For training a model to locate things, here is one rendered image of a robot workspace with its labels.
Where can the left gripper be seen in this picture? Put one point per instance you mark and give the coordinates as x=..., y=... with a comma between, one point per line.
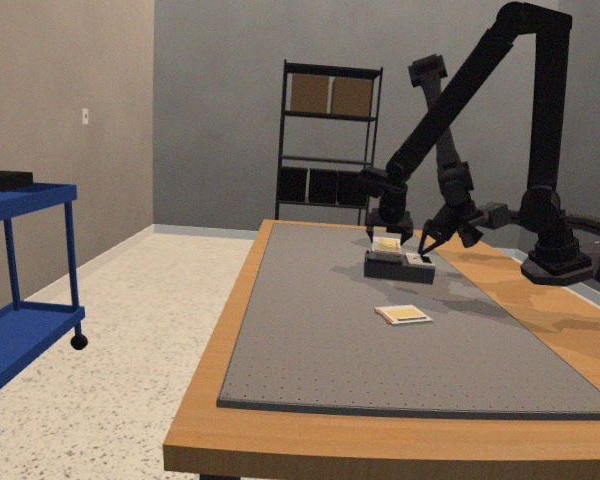
x=392, y=220

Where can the white cassette with copper tabs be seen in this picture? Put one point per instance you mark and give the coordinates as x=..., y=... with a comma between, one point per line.
x=392, y=313

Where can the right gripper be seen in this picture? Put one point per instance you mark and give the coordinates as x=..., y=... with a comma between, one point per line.
x=442, y=217

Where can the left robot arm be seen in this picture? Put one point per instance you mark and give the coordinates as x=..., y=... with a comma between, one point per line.
x=557, y=252

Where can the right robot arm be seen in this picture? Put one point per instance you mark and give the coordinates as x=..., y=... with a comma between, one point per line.
x=447, y=156

